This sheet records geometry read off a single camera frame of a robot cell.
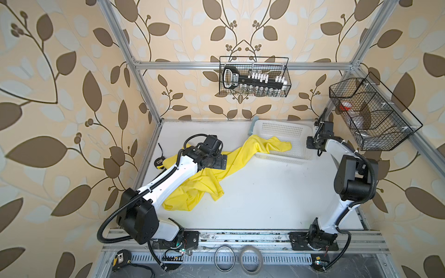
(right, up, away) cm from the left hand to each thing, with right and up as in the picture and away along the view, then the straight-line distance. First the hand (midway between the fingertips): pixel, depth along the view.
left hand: (214, 159), depth 82 cm
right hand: (+56, +7, +16) cm, 58 cm away
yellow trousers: (-4, -12, 0) cm, 12 cm away
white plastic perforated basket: (+49, +14, +26) cm, 57 cm away
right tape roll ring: (+12, -37, -13) cm, 41 cm away
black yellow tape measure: (-35, -38, -14) cm, 54 cm away
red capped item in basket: (+62, +25, -2) cm, 67 cm away
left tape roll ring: (+1, -41, -12) cm, 43 cm away
